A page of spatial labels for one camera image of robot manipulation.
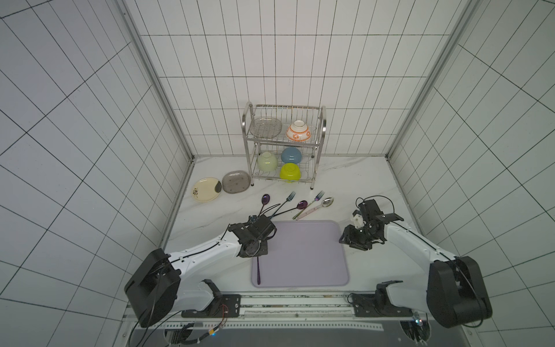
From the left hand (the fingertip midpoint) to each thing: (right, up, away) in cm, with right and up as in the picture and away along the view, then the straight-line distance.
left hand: (254, 253), depth 82 cm
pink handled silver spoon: (+32, +18, +16) cm, 40 cm away
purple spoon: (+3, +18, +18) cm, 26 cm away
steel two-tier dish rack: (+11, +45, +6) cm, 47 cm away
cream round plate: (-27, +23, +22) cm, 42 cm away
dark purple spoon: (+20, +16, +15) cm, 30 cm away
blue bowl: (+16, +41, +28) cm, 52 cm away
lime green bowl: (+15, +32, +19) cm, 40 cm away
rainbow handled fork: (+29, +19, +20) cm, 40 cm away
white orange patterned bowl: (+18, +48, +4) cm, 52 cm away
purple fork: (+2, -8, -6) cm, 10 cm away
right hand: (+34, +4, +3) cm, 34 cm away
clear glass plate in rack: (+4, +52, +12) cm, 53 cm away
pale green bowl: (+3, +36, +24) cm, 44 cm away
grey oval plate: (-13, +27, +25) cm, 39 cm away
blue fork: (+14, +19, +19) cm, 30 cm away
